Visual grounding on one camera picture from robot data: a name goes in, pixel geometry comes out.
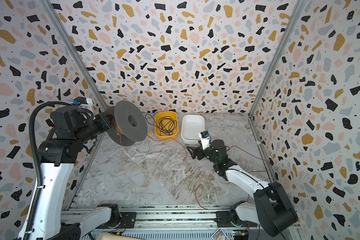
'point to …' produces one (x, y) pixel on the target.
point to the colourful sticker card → (219, 235)
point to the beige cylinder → (108, 236)
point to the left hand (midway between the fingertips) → (111, 112)
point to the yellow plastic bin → (172, 114)
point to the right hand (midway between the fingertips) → (191, 142)
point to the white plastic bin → (191, 125)
